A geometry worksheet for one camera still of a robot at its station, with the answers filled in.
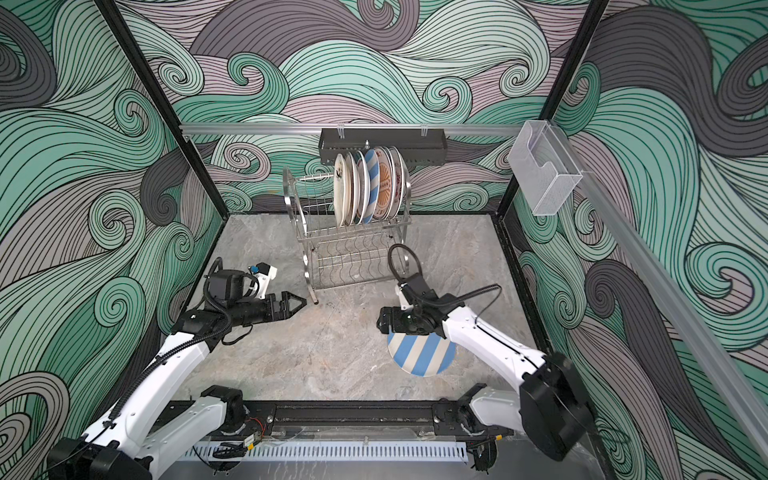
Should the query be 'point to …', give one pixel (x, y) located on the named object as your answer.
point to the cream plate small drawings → (339, 189)
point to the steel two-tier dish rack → (337, 255)
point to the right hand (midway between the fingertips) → (397, 322)
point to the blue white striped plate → (422, 355)
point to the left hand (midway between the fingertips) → (297, 303)
